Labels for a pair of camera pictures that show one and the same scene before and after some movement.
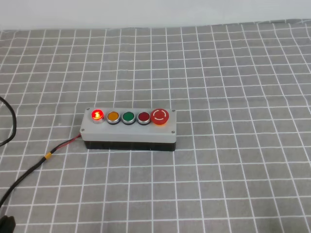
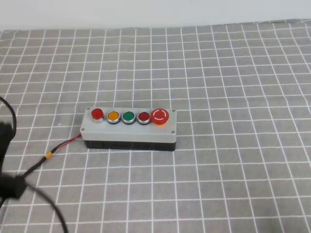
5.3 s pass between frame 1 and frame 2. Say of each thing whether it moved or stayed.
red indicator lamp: stayed
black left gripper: moved
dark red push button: stayed
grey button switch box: stayed
